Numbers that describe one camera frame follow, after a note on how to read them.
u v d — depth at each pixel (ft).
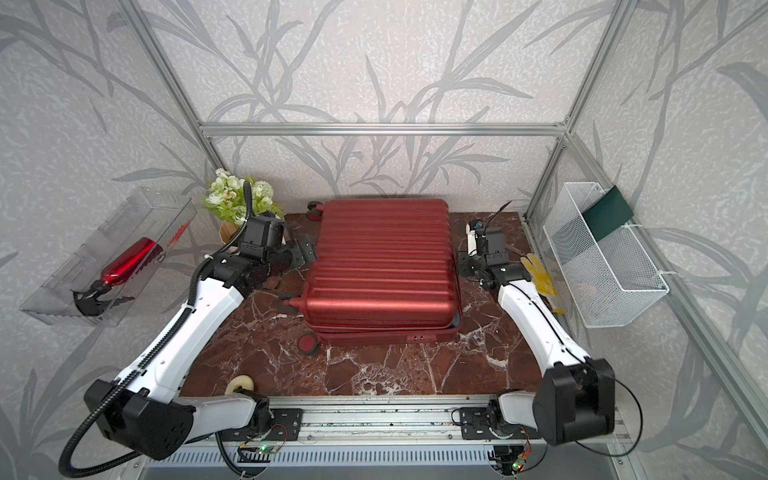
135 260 2.10
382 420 2.47
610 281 1.98
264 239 1.81
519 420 1.96
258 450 2.32
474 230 2.41
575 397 1.31
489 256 2.03
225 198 2.69
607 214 2.28
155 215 2.65
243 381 2.59
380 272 2.44
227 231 3.16
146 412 1.22
